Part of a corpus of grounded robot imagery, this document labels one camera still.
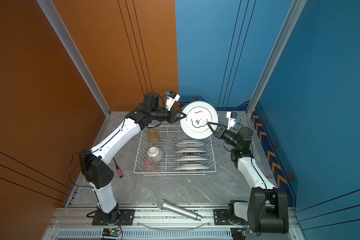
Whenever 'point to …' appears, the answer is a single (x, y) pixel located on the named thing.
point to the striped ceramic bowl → (155, 153)
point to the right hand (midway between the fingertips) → (207, 125)
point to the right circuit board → (238, 233)
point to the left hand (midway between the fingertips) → (186, 114)
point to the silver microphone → (162, 204)
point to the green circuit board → (112, 232)
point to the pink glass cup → (150, 166)
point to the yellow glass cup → (153, 140)
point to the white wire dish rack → (167, 165)
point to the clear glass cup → (168, 146)
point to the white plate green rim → (198, 115)
